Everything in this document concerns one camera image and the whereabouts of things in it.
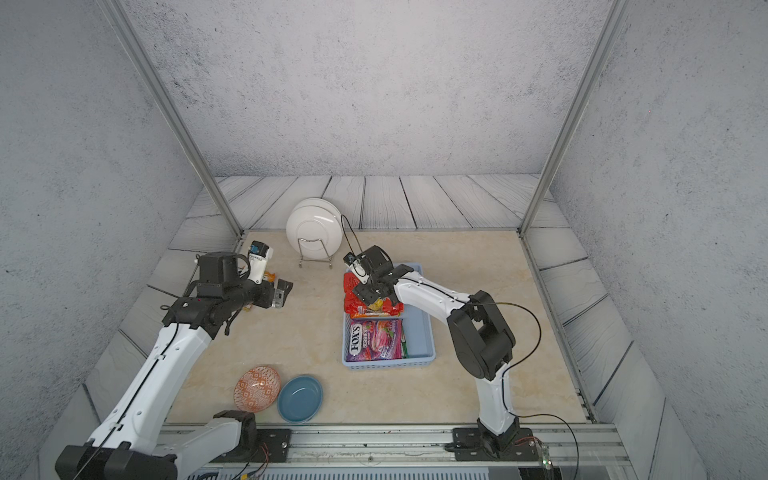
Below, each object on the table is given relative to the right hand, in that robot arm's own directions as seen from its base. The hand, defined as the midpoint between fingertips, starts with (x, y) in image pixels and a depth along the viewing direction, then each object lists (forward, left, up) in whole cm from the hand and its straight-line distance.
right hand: (369, 281), depth 93 cm
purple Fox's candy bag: (-17, -2, -4) cm, 18 cm away
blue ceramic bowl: (-31, +17, -9) cm, 37 cm away
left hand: (-9, +21, +13) cm, 27 cm away
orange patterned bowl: (-29, +29, -9) cm, 42 cm away
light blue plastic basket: (-12, -15, -12) cm, 23 cm away
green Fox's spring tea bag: (-17, -11, -8) cm, 21 cm away
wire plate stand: (+16, +21, -9) cm, 28 cm away
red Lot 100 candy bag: (-9, +3, -1) cm, 9 cm away
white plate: (+19, +20, +5) cm, 28 cm away
